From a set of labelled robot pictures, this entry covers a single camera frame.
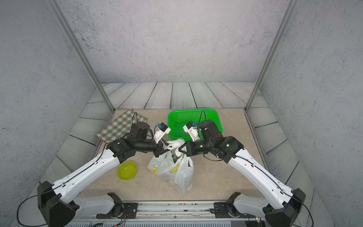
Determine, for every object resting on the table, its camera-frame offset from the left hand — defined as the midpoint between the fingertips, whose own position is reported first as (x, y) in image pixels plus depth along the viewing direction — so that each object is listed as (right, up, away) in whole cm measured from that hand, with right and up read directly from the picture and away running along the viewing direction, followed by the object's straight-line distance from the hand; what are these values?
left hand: (174, 148), depth 69 cm
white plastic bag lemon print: (+1, -7, -6) cm, 9 cm away
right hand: (+3, 0, -5) cm, 6 cm away
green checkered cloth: (-44, +9, +42) cm, 61 cm away
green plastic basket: (-1, +15, +42) cm, 45 cm away
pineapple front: (+1, -3, -5) cm, 6 cm away
